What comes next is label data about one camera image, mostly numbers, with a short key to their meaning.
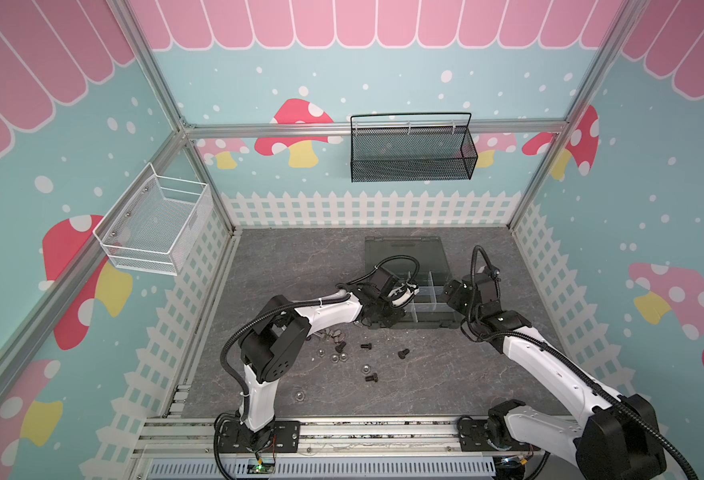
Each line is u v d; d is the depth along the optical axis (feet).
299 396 2.64
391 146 3.16
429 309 3.14
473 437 2.43
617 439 1.28
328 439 2.49
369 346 2.93
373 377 2.73
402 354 2.86
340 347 2.93
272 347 1.63
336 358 2.85
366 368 2.79
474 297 2.05
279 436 2.44
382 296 2.52
